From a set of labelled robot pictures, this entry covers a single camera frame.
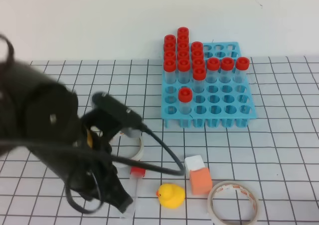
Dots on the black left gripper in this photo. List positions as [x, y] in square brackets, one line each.
[65, 150]

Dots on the red-capped test tube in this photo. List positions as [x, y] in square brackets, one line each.
[136, 174]

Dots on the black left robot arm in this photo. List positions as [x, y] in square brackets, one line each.
[41, 114]

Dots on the front red-capped rack tube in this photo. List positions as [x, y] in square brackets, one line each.
[185, 98]

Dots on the blue test tube rack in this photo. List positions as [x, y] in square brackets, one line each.
[219, 103]

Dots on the red-capped tube column one front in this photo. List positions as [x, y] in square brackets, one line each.
[169, 67]

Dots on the red-capped tube column one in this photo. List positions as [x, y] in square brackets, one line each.
[169, 55]
[170, 38]
[169, 67]
[169, 46]

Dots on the red-capped tube column two front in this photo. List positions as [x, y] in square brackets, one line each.
[183, 71]

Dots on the red-capped tube column two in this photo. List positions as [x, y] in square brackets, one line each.
[183, 71]
[183, 38]
[183, 54]
[183, 46]
[182, 31]

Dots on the red-capped tube column three front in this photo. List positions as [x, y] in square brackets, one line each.
[199, 75]

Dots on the red-capped tube column three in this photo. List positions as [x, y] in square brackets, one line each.
[199, 75]
[197, 54]
[197, 45]
[198, 63]

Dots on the red-capped tube column four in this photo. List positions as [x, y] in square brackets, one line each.
[213, 65]

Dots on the red-capped tube column one back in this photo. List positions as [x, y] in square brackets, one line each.
[170, 38]

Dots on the red-capped tube column three back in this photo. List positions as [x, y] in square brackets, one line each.
[197, 45]

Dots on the red-capped tube column five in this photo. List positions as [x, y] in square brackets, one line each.
[226, 69]

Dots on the red-capped tube column two back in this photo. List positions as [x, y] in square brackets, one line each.
[182, 31]

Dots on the red-capped tube column six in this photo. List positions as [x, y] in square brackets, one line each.
[241, 67]

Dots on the left white tape roll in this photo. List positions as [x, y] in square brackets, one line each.
[130, 148]

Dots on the white tape roll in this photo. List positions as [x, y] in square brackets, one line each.
[130, 148]
[219, 212]

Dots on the yellow rubber duck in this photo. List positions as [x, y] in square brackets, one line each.
[170, 196]

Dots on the white foam cube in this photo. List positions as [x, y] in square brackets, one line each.
[193, 163]

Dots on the orange foam cube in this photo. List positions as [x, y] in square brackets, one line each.
[201, 181]

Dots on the right white tape roll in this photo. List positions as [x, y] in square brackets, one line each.
[219, 212]

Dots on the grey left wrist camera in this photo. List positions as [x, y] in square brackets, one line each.
[129, 121]

